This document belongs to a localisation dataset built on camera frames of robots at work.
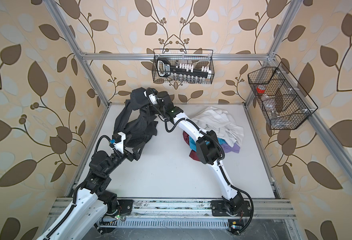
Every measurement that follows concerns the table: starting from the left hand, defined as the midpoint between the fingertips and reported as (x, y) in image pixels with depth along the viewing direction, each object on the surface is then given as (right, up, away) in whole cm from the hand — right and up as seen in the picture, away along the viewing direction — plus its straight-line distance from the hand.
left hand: (137, 139), depth 72 cm
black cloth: (-7, +9, +17) cm, 21 cm away
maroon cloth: (+29, -12, +20) cm, 37 cm away
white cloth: (+42, +10, +26) cm, 51 cm away
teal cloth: (+29, -6, +19) cm, 35 cm away
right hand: (-2, +16, +14) cm, 22 cm away
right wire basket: (+73, +17, +2) cm, 75 cm away
